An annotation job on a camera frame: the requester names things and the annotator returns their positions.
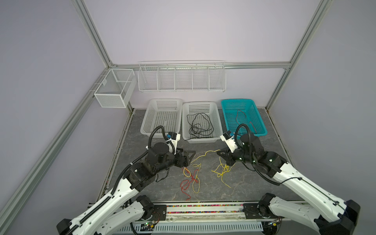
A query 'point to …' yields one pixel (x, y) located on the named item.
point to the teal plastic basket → (229, 107)
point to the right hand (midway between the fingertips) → (218, 153)
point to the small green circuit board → (147, 226)
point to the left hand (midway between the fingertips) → (189, 154)
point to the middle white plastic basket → (212, 109)
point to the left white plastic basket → (166, 112)
